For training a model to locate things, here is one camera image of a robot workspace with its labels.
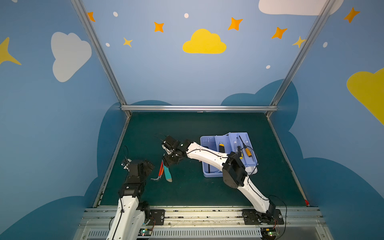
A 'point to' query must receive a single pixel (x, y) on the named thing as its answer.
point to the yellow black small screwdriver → (239, 149)
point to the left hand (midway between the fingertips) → (148, 165)
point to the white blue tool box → (238, 142)
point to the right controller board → (268, 233)
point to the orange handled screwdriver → (247, 150)
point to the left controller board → (145, 232)
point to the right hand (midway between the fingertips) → (169, 160)
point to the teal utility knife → (168, 175)
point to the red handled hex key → (161, 172)
